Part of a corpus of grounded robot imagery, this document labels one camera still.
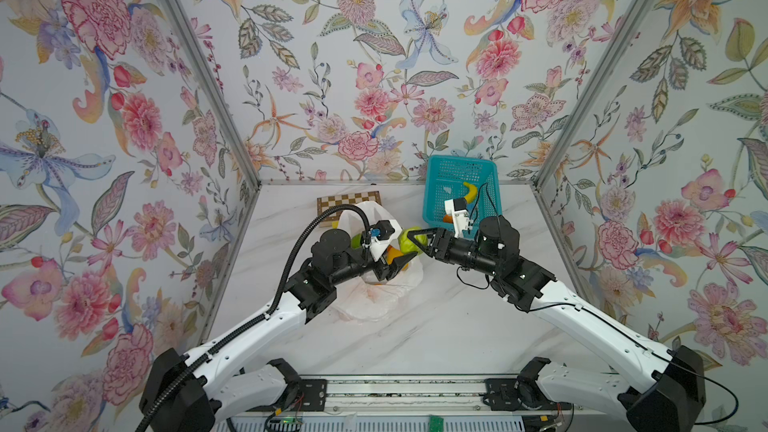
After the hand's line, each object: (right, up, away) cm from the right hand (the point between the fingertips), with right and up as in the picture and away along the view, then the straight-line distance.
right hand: (411, 235), depth 69 cm
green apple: (-1, -2, -2) cm, 3 cm away
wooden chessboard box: (-27, +8, +42) cm, 51 cm away
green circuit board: (+6, -44, +1) cm, 44 cm away
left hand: (-1, -2, -1) cm, 2 cm away
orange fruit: (+8, +4, -3) cm, 9 cm away
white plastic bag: (-10, -18, +12) cm, 24 cm away
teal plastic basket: (+19, +19, +53) cm, 59 cm away
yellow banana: (+28, +13, +46) cm, 55 cm away
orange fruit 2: (-5, -3, -7) cm, 9 cm away
